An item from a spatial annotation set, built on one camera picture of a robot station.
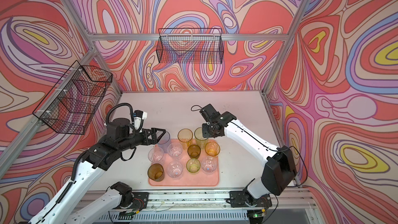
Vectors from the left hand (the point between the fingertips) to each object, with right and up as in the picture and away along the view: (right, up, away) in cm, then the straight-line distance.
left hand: (160, 130), depth 70 cm
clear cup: (-7, -16, +16) cm, 24 cm away
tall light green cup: (+18, -6, +7) cm, 20 cm away
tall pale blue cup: (-1, -10, +12) cm, 16 cm away
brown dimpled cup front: (-5, -24, +10) cm, 26 cm away
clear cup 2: (+23, -21, +14) cm, 34 cm away
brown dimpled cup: (+15, -14, +14) cm, 25 cm away
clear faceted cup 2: (+4, -22, +11) cm, 25 cm away
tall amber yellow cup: (+10, -4, +11) cm, 15 cm away
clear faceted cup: (+4, -13, +15) cm, 20 cm away
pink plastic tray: (+11, -27, +11) cm, 31 cm away
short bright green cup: (+14, -21, +13) cm, 28 cm away
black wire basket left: (-47, +11, +5) cm, 48 cm away
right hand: (+23, -5, +11) cm, 26 cm away
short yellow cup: (+25, -13, +19) cm, 34 cm away
